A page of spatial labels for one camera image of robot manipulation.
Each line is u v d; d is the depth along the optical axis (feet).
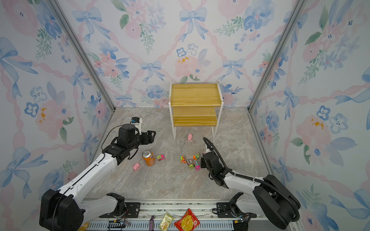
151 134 2.50
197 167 2.86
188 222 2.30
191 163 2.87
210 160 2.18
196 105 2.54
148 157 2.68
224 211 2.40
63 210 1.25
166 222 2.28
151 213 2.41
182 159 2.95
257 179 1.57
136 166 2.87
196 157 2.94
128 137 2.00
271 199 1.40
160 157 2.95
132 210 2.44
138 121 2.35
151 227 2.26
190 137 3.30
